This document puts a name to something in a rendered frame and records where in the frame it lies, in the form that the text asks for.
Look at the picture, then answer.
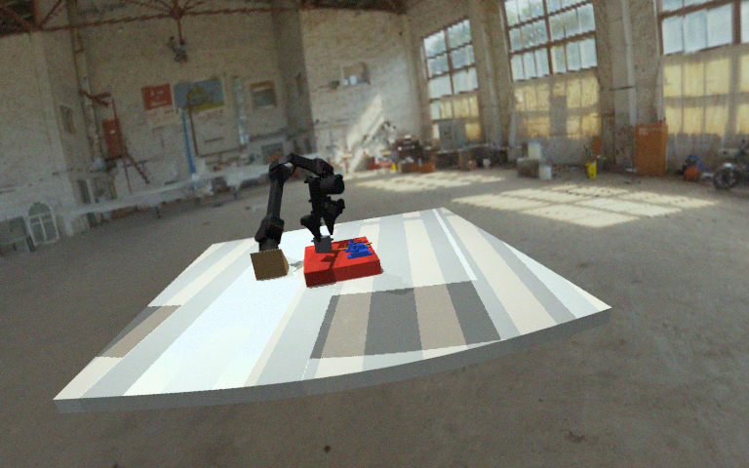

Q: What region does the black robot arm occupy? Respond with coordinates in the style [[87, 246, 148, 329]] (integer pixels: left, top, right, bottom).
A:
[[254, 152, 345, 252]]

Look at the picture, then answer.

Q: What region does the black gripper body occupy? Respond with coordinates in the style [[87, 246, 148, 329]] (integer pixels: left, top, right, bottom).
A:
[[300, 194, 333, 225]]

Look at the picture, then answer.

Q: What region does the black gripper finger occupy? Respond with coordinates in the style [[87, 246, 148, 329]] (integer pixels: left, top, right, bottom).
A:
[[323, 215, 338, 235], [304, 222, 322, 242]]

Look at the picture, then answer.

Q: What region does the red flat deck plate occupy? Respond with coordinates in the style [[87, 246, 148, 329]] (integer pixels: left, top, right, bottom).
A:
[[303, 237, 381, 287]]

